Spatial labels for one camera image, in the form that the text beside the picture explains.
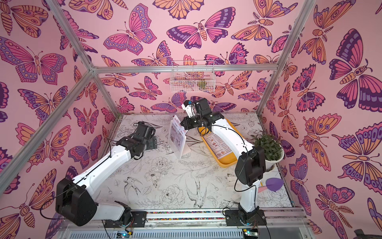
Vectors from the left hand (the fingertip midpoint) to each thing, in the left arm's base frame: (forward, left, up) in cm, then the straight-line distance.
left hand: (149, 140), depth 85 cm
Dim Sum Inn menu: (+6, -42, -16) cm, 45 cm away
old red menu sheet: (+3, -16, +2) cm, 17 cm away
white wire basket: (+38, -25, +18) cm, 49 cm away
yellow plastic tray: (-5, -48, -15) cm, 50 cm away
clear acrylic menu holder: (+3, -20, -14) cm, 25 cm away
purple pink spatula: (-19, -70, -15) cm, 75 cm away
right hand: (+7, -20, +8) cm, 22 cm away
